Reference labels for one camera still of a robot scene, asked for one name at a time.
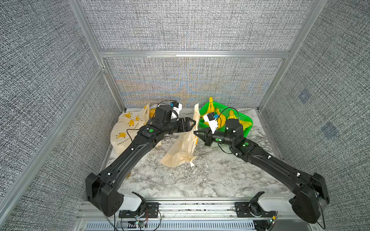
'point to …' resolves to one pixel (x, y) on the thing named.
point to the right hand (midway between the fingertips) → (195, 129)
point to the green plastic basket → (223, 113)
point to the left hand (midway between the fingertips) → (194, 122)
